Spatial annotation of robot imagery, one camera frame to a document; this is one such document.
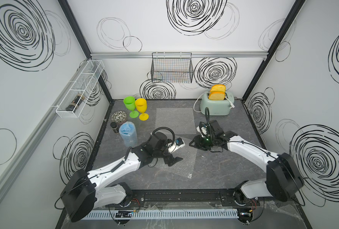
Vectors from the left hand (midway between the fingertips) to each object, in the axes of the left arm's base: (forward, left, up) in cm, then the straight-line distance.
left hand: (178, 150), depth 77 cm
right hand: (+5, -8, -3) cm, 10 cm away
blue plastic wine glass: (+11, +30, +1) cm, 31 cm away
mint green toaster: (+36, -28, -3) cm, 46 cm away
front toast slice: (+37, -27, +7) cm, 46 cm away
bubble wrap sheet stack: (+31, -3, -14) cm, 35 cm away
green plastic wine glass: (+33, +33, +2) cm, 46 cm away
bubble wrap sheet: (+8, +32, -11) cm, 35 cm away
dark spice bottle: (+18, +42, -6) cm, 46 cm away
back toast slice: (+44, -28, +9) cm, 53 cm away
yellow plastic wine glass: (+34, +26, 0) cm, 43 cm away
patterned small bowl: (+32, +44, -12) cm, 56 cm away
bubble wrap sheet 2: (-5, -5, -13) cm, 15 cm away
